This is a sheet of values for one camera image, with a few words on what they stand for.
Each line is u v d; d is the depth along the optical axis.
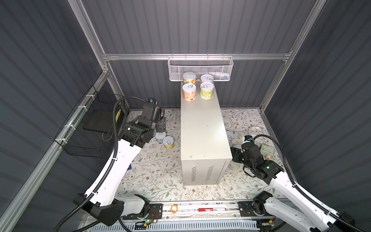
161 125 0.62
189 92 0.74
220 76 0.91
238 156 0.71
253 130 1.04
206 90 0.75
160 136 0.97
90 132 0.72
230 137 0.96
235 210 0.75
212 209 0.74
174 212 0.73
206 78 0.81
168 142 0.94
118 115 0.80
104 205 0.37
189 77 0.79
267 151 0.90
